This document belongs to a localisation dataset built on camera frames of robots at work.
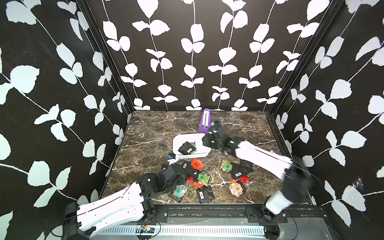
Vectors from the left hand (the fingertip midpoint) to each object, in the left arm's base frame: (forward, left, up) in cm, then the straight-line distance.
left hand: (187, 172), depth 75 cm
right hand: (+18, -8, +5) cm, 20 cm away
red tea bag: (+10, -5, -13) cm, 17 cm away
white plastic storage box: (+28, +6, -11) cm, 31 cm away
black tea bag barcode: (+5, -33, -11) cm, 35 cm away
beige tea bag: (-6, -27, -12) cm, 30 cm away
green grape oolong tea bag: (-5, +5, -13) cm, 15 cm away
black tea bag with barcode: (+21, +1, -12) cm, 24 cm away
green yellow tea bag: (+8, -24, -12) cm, 28 cm away
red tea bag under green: (-3, -4, -11) cm, 12 cm away
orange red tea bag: (-1, -32, -13) cm, 34 cm away
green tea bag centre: (+1, -9, -12) cm, 15 cm away
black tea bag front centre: (-8, -9, -12) cm, 17 cm away
